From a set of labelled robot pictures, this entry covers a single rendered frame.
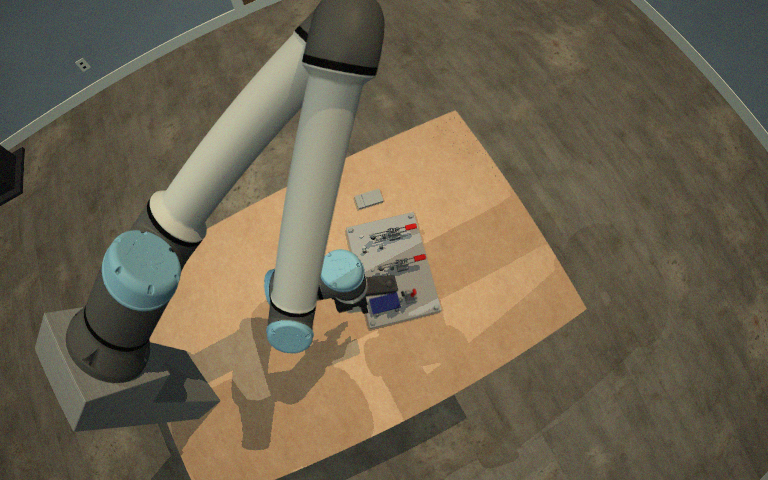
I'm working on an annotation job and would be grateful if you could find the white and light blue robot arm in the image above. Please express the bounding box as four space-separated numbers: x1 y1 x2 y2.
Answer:
66 0 398 383

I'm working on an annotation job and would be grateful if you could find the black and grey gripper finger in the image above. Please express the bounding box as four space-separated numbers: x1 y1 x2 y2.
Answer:
347 305 368 314

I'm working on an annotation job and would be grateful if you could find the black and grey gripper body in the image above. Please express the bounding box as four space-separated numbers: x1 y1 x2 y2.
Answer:
332 297 368 313

